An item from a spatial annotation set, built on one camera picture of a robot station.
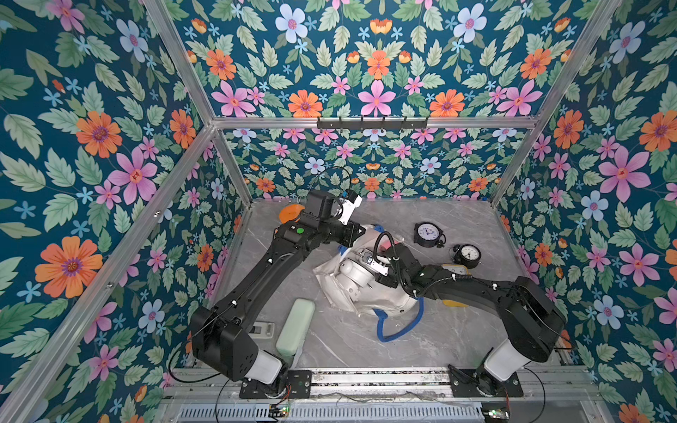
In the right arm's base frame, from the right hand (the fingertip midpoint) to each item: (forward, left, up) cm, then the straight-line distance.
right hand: (388, 255), depth 90 cm
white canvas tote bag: (-14, +8, -6) cm, 17 cm away
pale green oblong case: (-23, +30, -7) cm, 38 cm away
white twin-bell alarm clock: (-8, +10, +2) cm, 13 cm away
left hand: (-3, +7, +19) cm, 21 cm away
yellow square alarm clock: (0, -26, -8) cm, 27 cm away
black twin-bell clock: (+6, -31, -7) cm, 32 cm away
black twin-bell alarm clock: (+15, -17, -7) cm, 24 cm away
